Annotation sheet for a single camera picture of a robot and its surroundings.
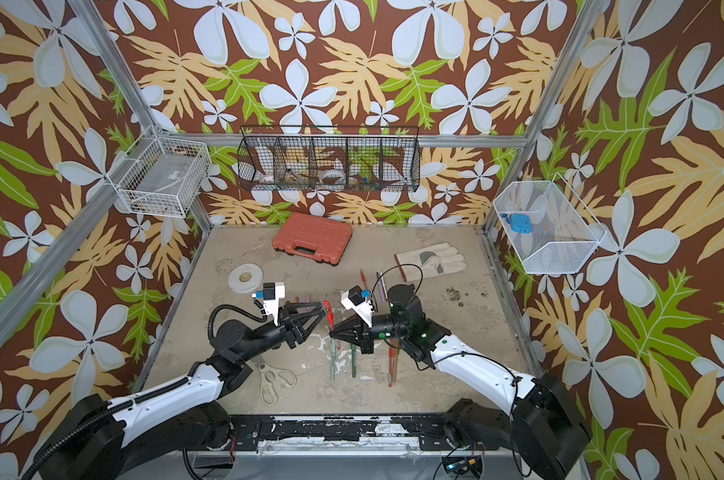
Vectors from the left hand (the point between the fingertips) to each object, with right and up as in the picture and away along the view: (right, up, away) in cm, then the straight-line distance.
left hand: (320, 308), depth 68 cm
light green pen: (+1, -16, +21) cm, 26 cm away
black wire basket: (-1, +45, +30) cm, 54 cm away
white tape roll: (-32, +4, +37) cm, 49 cm away
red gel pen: (+10, +4, +37) cm, 38 cm away
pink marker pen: (+17, +2, +34) cm, 38 cm away
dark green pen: (+7, -16, +21) cm, 27 cm away
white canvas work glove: (+35, +10, +40) cm, 55 cm away
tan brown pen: (+20, -17, +21) cm, 34 cm away
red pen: (+3, -1, -1) cm, 3 cm away
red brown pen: (+18, -22, +16) cm, 33 cm away
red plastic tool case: (-7, +19, +44) cm, 48 cm away
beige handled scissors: (-16, -25, +12) cm, 32 cm away
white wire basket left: (-50, +36, +18) cm, 64 cm away
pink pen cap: (-9, -2, +31) cm, 32 cm away
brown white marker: (+16, +5, +38) cm, 41 cm away
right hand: (+3, -7, +1) cm, 7 cm away
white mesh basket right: (+63, +20, +17) cm, 68 cm away
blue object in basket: (+56, +22, +18) cm, 63 cm away
